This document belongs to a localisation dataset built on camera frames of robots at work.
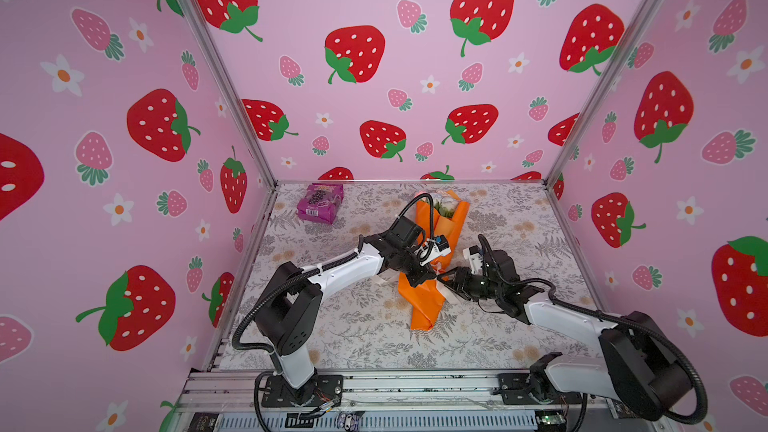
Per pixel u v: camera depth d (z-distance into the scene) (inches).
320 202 42.2
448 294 33.7
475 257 32.0
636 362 16.5
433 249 28.8
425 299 33.0
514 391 28.8
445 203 41.8
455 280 30.5
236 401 28.7
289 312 18.0
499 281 26.3
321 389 29.0
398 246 26.8
